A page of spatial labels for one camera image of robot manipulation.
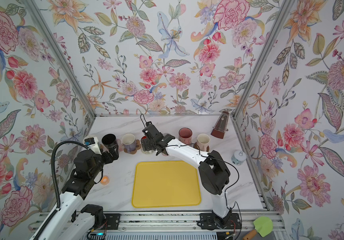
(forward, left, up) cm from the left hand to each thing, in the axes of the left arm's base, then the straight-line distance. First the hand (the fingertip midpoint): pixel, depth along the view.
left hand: (113, 147), depth 77 cm
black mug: (+14, +10, -13) cm, 21 cm away
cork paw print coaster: (+14, -7, -21) cm, 26 cm away
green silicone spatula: (-33, -74, -21) cm, 84 cm away
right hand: (+9, -17, -7) cm, 20 cm away
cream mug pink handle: (+13, -51, -14) cm, 54 cm away
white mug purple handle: (+17, -2, -19) cm, 25 cm away
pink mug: (+18, -39, -14) cm, 46 cm away
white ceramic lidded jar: (+2, -71, -15) cm, 72 cm away
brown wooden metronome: (+23, -64, -11) cm, 69 cm away
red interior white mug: (+8, -15, -19) cm, 25 cm away
